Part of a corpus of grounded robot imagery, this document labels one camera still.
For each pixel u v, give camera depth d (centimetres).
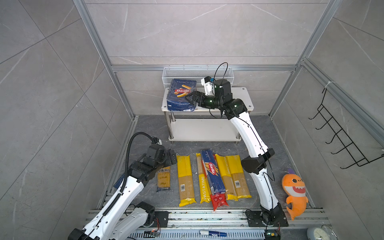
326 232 67
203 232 69
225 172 84
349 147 63
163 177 85
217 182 78
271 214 63
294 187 76
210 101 65
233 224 73
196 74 98
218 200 75
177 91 77
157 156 57
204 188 81
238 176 86
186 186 82
